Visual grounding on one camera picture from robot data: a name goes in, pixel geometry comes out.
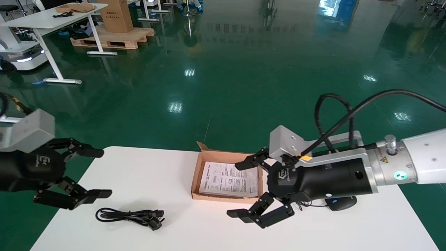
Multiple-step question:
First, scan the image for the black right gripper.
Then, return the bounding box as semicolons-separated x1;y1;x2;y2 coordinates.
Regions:
227;148;378;229

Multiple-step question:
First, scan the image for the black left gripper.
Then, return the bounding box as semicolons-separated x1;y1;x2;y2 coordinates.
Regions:
0;138;113;211

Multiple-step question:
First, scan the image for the black power cord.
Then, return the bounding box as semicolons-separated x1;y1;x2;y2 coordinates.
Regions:
95;208;165;231

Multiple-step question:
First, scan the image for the black power adapter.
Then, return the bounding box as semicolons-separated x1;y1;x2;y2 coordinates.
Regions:
296;196;357;212

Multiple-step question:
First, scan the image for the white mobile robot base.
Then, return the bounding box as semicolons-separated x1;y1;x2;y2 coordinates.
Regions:
0;26;48;72

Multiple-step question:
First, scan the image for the brown cardboard storage box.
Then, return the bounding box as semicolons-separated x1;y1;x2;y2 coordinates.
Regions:
191;141;266;204

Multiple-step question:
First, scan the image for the white printed instruction sheet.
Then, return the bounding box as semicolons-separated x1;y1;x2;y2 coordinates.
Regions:
199;161;259;198

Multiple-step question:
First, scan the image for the wooden pallet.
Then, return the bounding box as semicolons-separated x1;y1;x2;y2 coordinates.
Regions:
70;26;155;50

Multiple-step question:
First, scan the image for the white desk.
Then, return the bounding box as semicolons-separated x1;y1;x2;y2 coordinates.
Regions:
0;3;118;84

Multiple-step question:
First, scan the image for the tall brown cardboard carton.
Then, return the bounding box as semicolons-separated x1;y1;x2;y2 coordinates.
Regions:
98;0;134;33

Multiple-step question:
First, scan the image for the flat brown cardboard piece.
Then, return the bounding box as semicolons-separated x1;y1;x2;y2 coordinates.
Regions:
56;3;97;13

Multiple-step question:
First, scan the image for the black office chair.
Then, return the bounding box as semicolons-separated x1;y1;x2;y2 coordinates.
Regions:
0;4;18;20

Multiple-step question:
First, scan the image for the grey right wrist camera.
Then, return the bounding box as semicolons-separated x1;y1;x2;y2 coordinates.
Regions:
269;125;363;164

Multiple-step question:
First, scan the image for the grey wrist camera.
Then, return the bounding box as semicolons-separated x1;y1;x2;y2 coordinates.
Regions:
269;125;363;164
0;109;55;153

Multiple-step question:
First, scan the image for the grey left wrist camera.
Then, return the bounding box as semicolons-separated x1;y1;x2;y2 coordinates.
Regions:
0;109;55;153

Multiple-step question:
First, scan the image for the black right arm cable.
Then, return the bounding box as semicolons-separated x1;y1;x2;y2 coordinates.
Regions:
301;90;446;157

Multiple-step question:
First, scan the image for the white table leg frame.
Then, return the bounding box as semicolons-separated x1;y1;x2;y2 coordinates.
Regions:
138;0;182;22

